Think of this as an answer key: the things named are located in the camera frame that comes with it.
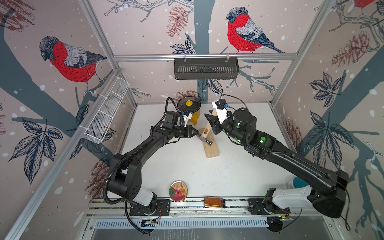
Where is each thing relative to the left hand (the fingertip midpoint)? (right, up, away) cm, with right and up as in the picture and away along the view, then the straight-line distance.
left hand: (200, 129), depth 82 cm
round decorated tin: (-12, -31, -6) cm, 34 cm away
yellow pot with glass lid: (-7, +15, +22) cm, 27 cm away
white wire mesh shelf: (-58, +4, +4) cm, 59 cm away
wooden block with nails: (+7, -14, +9) cm, 18 cm away
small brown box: (+7, -36, -9) cm, 37 cm away
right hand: (+3, +10, -17) cm, 20 cm away
